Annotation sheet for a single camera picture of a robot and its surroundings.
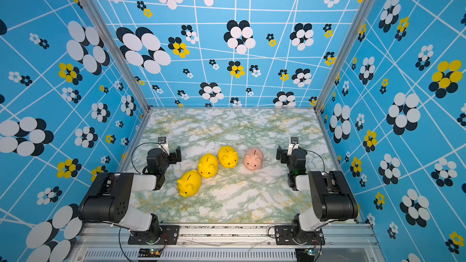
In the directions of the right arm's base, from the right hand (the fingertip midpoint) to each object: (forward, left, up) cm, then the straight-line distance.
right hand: (292, 146), depth 93 cm
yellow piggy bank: (-13, +43, +2) cm, 45 cm away
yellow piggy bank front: (-22, +49, +3) cm, 54 cm away
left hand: (-1, +63, +1) cm, 63 cm away
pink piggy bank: (-9, +21, +2) cm, 23 cm away
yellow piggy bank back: (-8, +33, +3) cm, 34 cm away
